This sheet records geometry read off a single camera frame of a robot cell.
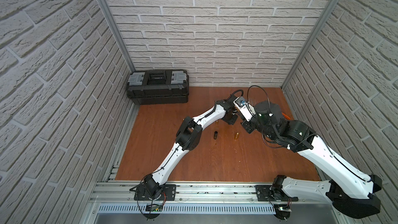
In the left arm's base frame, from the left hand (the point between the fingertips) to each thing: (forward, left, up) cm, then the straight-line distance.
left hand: (234, 119), depth 98 cm
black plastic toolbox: (+15, +49, +14) cm, 53 cm away
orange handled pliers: (+3, -35, 0) cm, 35 cm away
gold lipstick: (-16, +15, +21) cm, 30 cm away
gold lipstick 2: (-12, 0, +1) cm, 12 cm away
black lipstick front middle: (-12, +13, +1) cm, 18 cm away
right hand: (-15, +3, +30) cm, 34 cm away
